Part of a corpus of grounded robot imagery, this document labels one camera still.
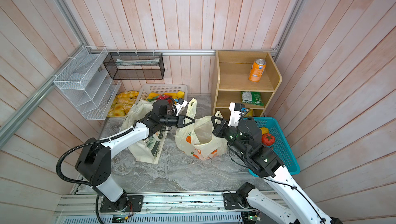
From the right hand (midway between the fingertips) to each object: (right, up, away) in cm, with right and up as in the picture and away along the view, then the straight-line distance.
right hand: (210, 117), depth 62 cm
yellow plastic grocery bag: (-5, -13, +17) cm, 22 cm away
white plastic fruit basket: (-45, +18, +51) cm, 70 cm away
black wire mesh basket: (-42, +30, +28) cm, 58 cm away
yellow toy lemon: (-17, +15, +51) cm, 56 cm away
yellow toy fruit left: (-38, +14, +51) cm, 65 cm away
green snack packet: (+28, +11, +28) cm, 41 cm away
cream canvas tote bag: (-29, -17, +11) cm, 35 cm away
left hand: (-7, -4, +15) cm, 17 cm away
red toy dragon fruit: (-31, +12, +45) cm, 56 cm away
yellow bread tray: (-58, +8, +46) cm, 74 cm away
